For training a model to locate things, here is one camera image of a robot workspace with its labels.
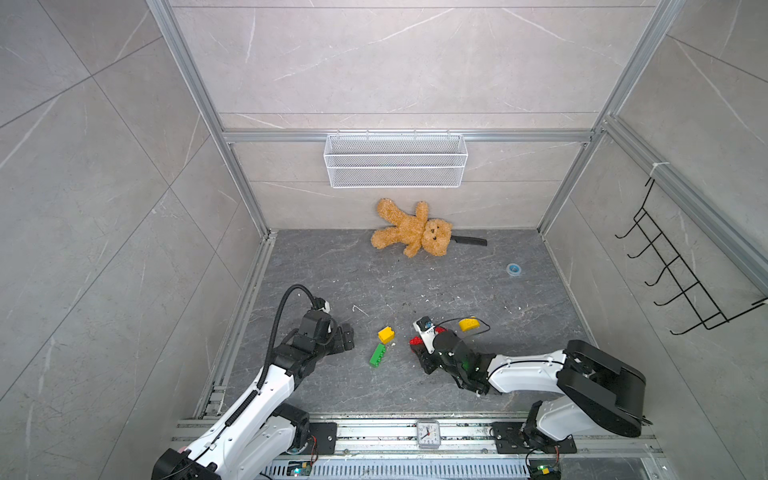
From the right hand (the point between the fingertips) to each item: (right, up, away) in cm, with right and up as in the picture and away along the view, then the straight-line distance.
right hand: (418, 344), depth 86 cm
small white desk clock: (+1, -19, -13) cm, 23 cm away
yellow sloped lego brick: (+16, +5, +6) cm, 18 cm away
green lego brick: (-12, -3, -1) cm, 13 cm away
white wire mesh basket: (-6, +59, +14) cm, 61 cm away
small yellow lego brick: (-10, +2, +3) cm, 10 cm away
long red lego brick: (+8, +2, +8) cm, 12 cm away
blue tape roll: (+37, +21, +21) cm, 47 cm away
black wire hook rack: (+56, +15, -28) cm, 64 cm away
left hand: (-22, +5, -3) cm, 23 cm away
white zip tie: (-20, +9, +12) cm, 25 cm away
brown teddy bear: (+1, +35, +24) cm, 42 cm away
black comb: (+23, +32, +31) cm, 50 cm away
